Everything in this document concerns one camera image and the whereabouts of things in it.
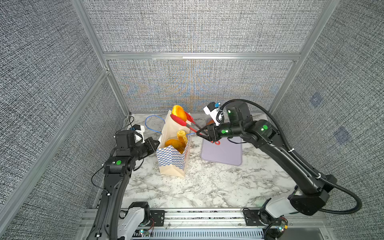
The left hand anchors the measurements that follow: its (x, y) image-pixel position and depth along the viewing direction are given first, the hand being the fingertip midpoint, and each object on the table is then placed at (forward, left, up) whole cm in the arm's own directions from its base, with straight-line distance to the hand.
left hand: (162, 140), depth 71 cm
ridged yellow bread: (+14, -8, -16) cm, 23 cm away
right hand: (-2, -18, +10) cm, 20 cm away
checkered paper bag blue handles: (-4, -3, -13) cm, 14 cm away
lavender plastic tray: (+7, -37, -26) cm, 46 cm away
